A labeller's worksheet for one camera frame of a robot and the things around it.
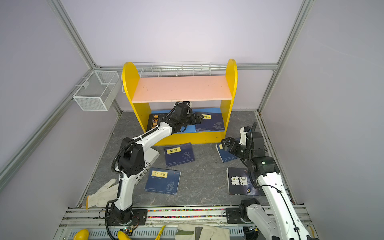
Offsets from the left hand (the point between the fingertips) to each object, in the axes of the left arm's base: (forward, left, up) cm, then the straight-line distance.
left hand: (200, 118), depth 92 cm
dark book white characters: (-36, -20, -16) cm, 44 cm away
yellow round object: (-54, +56, -12) cm, 79 cm away
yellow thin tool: (-57, +23, -14) cm, 63 cm away
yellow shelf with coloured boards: (-8, +7, +2) cm, 11 cm away
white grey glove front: (-56, +7, -17) cm, 59 cm away
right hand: (-23, -13, +5) cm, 26 cm away
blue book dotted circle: (-15, +15, -18) cm, 28 cm away
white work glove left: (-37, +55, -18) cm, 68 cm away
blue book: (-31, +24, -18) cm, 43 cm away
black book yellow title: (+2, +30, -2) cm, 30 cm away
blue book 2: (-18, -15, -17) cm, 29 cm away
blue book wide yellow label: (-1, -7, -3) cm, 8 cm away
